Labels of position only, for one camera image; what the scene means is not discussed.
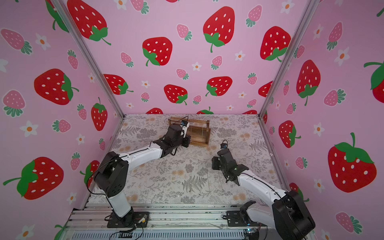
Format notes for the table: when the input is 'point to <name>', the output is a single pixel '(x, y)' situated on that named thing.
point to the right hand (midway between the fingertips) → (221, 159)
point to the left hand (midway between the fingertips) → (191, 135)
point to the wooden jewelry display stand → (199, 130)
